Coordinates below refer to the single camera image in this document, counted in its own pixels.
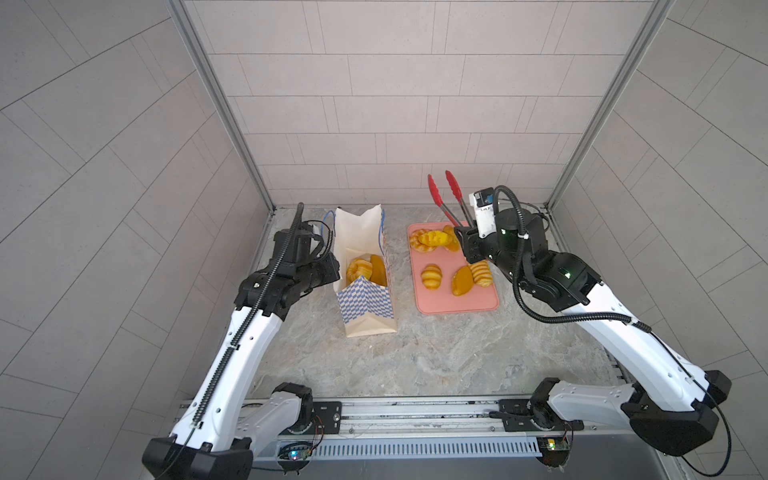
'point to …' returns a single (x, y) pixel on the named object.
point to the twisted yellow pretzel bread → (423, 240)
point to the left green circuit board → (300, 454)
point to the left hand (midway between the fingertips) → (347, 260)
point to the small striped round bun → (432, 276)
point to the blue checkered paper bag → (348, 246)
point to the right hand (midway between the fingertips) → (461, 226)
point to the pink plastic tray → (443, 300)
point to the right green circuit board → (554, 450)
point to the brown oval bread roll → (462, 281)
